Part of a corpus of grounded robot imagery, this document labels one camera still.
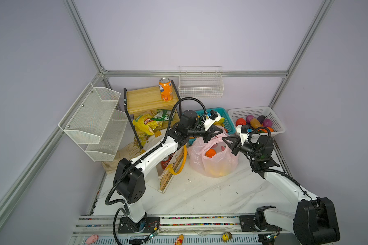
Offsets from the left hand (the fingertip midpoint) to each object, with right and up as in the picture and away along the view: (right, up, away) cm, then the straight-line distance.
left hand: (220, 130), depth 72 cm
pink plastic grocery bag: (-2, -14, +4) cm, 15 cm away
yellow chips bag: (-40, +2, +12) cm, 42 cm away
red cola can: (-29, -18, +11) cm, 36 cm away
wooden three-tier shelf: (-43, +16, +11) cm, 47 cm away
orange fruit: (-4, -12, +5) cm, 13 cm away
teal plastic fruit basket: (+13, +4, +34) cm, 37 cm away
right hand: (+2, -4, +3) cm, 5 cm away
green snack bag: (-31, +10, +18) cm, 37 cm away
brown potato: (+32, +5, +35) cm, 48 cm away
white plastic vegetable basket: (+21, +13, +42) cm, 49 cm away
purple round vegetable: (+42, +6, +36) cm, 55 cm away
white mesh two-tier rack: (-64, +3, +4) cm, 64 cm away
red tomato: (+23, +7, +37) cm, 44 cm away
